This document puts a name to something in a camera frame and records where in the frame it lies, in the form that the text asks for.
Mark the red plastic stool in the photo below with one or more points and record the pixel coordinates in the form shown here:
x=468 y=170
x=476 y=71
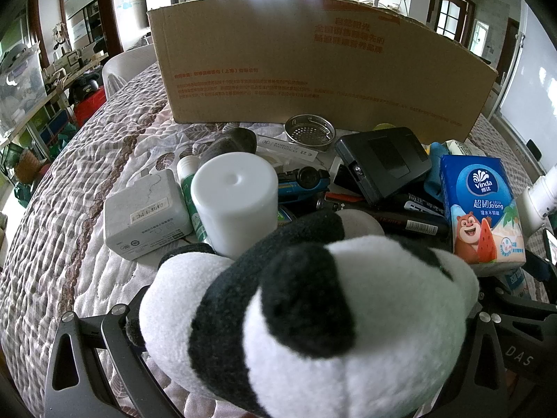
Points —
x=89 y=109

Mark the black rectangular case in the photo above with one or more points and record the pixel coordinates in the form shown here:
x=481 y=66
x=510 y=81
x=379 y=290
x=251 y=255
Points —
x=383 y=161

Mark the green and white tube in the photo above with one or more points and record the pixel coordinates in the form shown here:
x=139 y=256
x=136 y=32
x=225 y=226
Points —
x=188 y=183

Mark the white plastic cylinder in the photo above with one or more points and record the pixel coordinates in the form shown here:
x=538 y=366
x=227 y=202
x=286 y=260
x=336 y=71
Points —
x=235 y=200

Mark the white round lid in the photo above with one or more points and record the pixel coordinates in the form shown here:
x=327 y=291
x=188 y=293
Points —
x=359 y=222

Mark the round metal strainer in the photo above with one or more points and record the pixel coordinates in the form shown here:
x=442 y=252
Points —
x=309 y=133

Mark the brown glass panel door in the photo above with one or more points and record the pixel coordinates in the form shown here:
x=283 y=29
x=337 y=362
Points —
x=452 y=6

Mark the checked quilted blanket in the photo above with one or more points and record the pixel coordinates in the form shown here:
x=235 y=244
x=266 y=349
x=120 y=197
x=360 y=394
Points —
x=87 y=174

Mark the white paper card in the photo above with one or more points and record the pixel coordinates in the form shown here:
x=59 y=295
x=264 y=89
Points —
x=287 y=148

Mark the black and white panda plush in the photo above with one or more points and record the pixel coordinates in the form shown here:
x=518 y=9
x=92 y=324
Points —
x=304 y=335

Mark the brown wooden door frame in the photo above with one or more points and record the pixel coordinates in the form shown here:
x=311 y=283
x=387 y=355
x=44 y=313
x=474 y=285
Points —
x=114 y=17

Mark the black marker pen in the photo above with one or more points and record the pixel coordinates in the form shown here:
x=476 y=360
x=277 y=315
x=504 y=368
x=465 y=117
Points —
x=424 y=206
x=417 y=226

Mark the brown cardboard box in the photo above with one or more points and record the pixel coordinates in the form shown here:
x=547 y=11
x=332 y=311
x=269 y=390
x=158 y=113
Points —
x=304 y=74

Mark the clear plastic storage bin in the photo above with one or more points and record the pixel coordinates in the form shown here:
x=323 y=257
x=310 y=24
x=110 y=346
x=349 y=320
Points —
x=21 y=91

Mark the whiteboard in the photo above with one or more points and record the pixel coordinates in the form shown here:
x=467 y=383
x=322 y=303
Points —
x=531 y=96

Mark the white and blue tube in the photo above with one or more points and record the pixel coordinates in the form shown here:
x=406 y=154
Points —
x=515 y=281

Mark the wooden shelf rack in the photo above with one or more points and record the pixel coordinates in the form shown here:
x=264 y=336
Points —
x=65 y=90

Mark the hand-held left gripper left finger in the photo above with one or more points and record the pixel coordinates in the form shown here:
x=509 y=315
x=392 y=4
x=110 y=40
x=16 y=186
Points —
x=113 y=344

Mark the white power adapter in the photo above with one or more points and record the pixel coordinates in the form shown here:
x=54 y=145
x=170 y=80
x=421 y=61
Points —
x=143 y=213

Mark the white cylinder device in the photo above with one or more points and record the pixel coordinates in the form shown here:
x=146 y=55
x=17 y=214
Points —
x=539 y=200

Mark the smartphone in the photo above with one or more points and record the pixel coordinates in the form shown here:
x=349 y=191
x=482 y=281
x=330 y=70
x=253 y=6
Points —
x=551 y=246

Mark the black bag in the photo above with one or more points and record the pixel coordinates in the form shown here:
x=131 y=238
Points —
x=85 y=85

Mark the blue tissue pack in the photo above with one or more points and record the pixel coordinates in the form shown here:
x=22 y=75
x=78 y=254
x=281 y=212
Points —
x=478 y=209

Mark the blue compact camera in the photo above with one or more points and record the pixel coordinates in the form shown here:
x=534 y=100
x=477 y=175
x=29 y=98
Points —
x=304 y=178

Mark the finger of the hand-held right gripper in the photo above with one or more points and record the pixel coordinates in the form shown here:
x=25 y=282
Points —
x=539 y=265
x=522 y=300

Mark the dark grey stone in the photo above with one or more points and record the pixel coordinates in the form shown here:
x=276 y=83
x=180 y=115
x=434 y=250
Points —
x=230 y=141

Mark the wicker basket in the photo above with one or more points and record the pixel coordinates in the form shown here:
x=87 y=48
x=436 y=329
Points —
x=27 y=165

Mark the white covered chair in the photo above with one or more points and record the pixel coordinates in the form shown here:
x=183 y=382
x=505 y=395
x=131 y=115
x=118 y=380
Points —
x=130 y=63

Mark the white and green packet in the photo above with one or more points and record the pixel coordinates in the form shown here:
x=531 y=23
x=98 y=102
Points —
x=461 y=147

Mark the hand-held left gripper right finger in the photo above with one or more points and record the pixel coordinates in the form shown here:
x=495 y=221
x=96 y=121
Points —
x=483 y=348

